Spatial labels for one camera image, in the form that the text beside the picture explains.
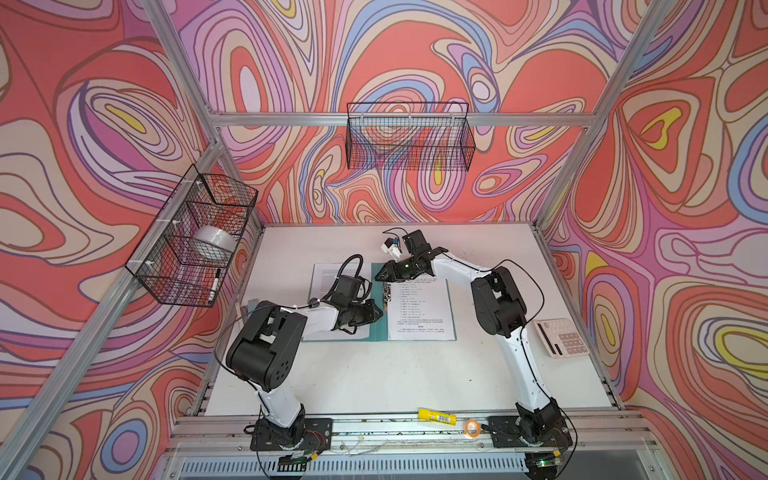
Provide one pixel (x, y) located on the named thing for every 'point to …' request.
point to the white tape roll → (217, 237)
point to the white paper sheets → (421, 310)
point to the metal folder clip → (387, 295)
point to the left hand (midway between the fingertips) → (384, 312)
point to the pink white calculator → (561, 338)
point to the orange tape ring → (472, 429)
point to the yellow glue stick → (430, 415)
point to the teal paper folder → (379, 330)
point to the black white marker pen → (215, 286)
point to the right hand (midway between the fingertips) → (382, 282)
